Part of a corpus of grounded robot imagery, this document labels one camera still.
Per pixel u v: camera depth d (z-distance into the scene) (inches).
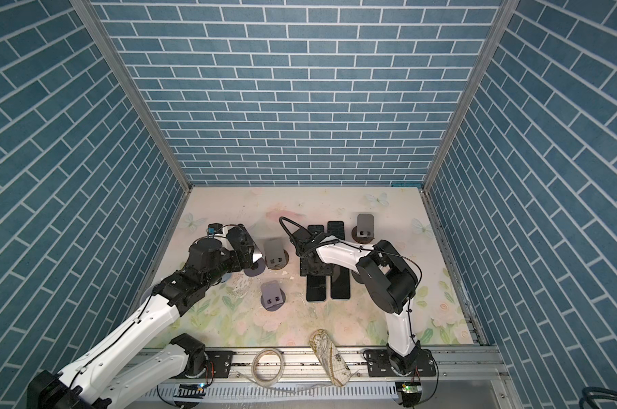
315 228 41.3
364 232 39.0
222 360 29.3
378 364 29.0
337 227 42.6
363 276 19.5
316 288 34.8
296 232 30.5
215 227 26.9
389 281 19.9
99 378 16.1
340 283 35.9
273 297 32.1
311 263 27.3
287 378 28.8
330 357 28.4
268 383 27.8
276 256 36.1
